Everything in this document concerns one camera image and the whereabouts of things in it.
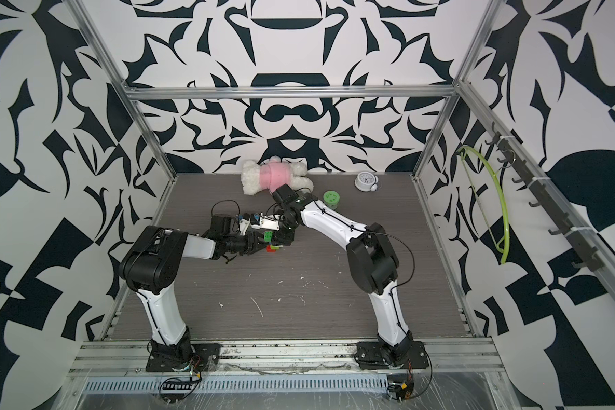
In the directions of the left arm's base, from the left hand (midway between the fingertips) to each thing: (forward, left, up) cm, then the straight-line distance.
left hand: (268, 240), depth 97 cm
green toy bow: (-16, -65, +29) cm, 73 cm away
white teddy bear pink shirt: (+27, -2, +8) cm, 29 cm away
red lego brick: (-4, 0, +1) cm, 4 cm away
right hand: (+1, -4, +8) cm, 9 cm away
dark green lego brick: (-3, -1, +8) cm, 8 cm away
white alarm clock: (+28, -42, +1) cm, 50 cm away
